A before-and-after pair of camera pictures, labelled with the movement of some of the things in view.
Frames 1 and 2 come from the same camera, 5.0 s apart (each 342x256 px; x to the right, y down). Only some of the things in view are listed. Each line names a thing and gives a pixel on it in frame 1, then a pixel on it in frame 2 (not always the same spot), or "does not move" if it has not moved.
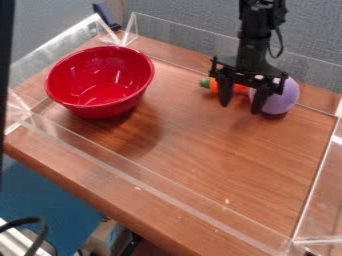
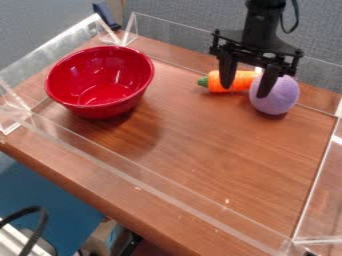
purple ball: (279, 103) does not move
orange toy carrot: (211, 83) does not move
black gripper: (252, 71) → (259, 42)
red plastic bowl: (100, 81) does not move
